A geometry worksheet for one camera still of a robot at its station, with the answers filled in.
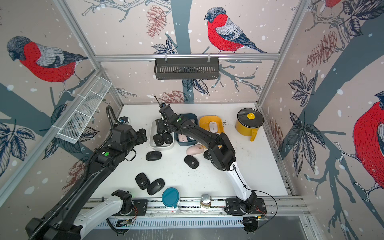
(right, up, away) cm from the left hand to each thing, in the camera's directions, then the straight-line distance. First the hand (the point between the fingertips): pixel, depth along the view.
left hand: (141, 128), depth 77 cm
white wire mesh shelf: (-39, -1, +3) cm, 40 cm away
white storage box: (-1, -4, +25) cm, 25 cm away
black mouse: (+3, -18, +14) cm, 23 cm away
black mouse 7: (-1, -29, +3) cm, 29 cm away
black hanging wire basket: (+22, +41, +29) cm, 55 cm away
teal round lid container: (+17, -33, -6) cm, 38 cm away
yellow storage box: (+35, +2, +30) cm, 46 cm away
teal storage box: (+26, +5, +24) cm, 36 cm away
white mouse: (+41, -1, +27) cm, 49 cm away
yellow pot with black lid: (+65, +3, +23) cm, 69 cm away
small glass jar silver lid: (+33, -32, -10) cm, 47 cm away
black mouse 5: (+26, -21, +11) cm, 35 cm away
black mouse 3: (+9, 0, +5) cm, 10 cm away
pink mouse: (+20, -8, +20) cm, 30 cm away
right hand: (+8, +4, +15) cm, 17 cm away
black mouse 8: (+7, -32, +3) cm, 33 cm away
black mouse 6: (+35, -18, +14) cm, 42 cm away
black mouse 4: (+4, -9, +19) cm, 22 cm away
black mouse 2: (+10, -8, +21) cm, 25 cm away
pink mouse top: (+28, -15, +16) cm, 35 cm away
